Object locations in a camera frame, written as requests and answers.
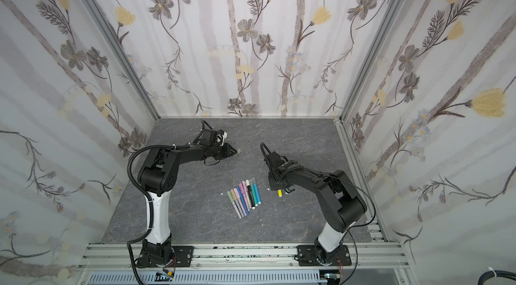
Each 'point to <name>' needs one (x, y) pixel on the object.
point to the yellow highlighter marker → (279, 193)
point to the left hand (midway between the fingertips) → (233, 146)
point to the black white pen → (250, 194)
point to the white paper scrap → (222, 193)
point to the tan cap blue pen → (235, 199)
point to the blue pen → (242, 201)
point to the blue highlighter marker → (256, 191)
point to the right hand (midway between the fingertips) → (273, 178)
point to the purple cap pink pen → (241, 187)
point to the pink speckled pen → (246, 193)
